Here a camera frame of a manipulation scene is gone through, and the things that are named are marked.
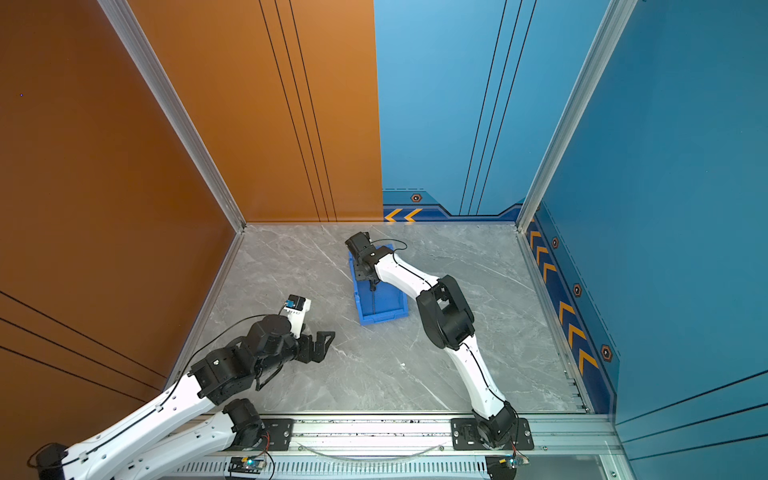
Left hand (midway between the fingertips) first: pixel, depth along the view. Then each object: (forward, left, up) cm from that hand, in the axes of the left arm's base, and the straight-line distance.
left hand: (322, 329), depth 75 cm
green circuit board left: (-27, +18, -18) cm, 36 cm away
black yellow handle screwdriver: (+22, -11, -14) cm, 29 cm away
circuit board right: (-25, -47, -15) cm, 55 cm away
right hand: (+27, -8, -11) cm, 30 cm away
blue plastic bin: (+17, -15, -17) cm, 28 cm away
